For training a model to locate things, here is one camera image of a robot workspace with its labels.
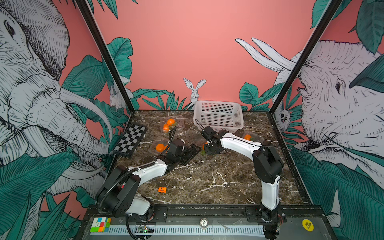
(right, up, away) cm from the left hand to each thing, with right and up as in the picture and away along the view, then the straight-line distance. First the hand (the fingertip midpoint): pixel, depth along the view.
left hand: (200, 150), depth 85 cm
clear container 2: (-31, +3, +16) cm, 35 cm away
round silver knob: (+2, -29, -19) cm, 35 cm away
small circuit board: (-27, -35, -15) cm, 46 cm away
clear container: (-23, +13, +17) cm, 32 cm away
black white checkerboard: (-47, +3, +13) cm, 49 cm away
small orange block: (-21, -20, -6) cm, 30 cm away
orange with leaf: (+2, +3, -1) cm, 4 cm away
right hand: (+5, -1, +8) cm, 9 cm away
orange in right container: (+33, +7, +16) cm, 38 cm away
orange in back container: (-21, +17, +22) cm, 35 cm away
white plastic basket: (+16, +23, +33) cm, 43 cm away
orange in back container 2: (-23, +13, +15) cm, 30 cm away
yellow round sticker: (+53, -34, -14) cm, 64 cm away
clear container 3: (+38, +7, +18) cm, 42 cm away
